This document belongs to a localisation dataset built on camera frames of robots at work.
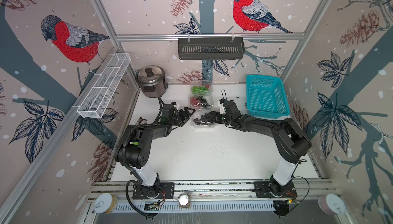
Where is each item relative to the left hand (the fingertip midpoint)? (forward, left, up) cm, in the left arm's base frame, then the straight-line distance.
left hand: (195, 111), depth 91 cm
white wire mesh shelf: (-10, +48, +19) cm, 52 cm away
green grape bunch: (+23, -3, -5) cm, 24 cm away
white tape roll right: (-46, -62, -6) cm, 77 cm away
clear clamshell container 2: (+13, -3, -7) cm, 16 cm away
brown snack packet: (-1, +36, -10) cm, 37 cm away
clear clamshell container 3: (+31, -9, -8) cm, 33 cm away
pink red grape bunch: (+11, +1, -5) cm, 13 cm away
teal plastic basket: (+21, -54, -12) cm, 59 cm away
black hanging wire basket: (+41, -10, +18) cm, 45 cm away
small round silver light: (-45, +3, 0) cm, 45 cm away
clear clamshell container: (+3, -2, -10) cm, 11 cm away
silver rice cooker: (+20, +29, +5) cm, 36 cm away
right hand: (-1, -10, -4) cm, 11 cm away
